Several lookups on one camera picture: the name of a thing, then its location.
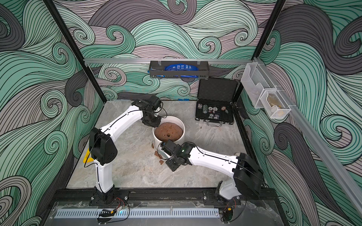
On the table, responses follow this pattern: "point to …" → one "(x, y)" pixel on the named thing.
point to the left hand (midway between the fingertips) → (158, 123)
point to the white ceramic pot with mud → (171, 128)
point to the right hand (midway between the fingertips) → (174, 161)
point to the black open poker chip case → (214, 105)
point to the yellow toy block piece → (89, 159)
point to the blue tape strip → (185, 99)
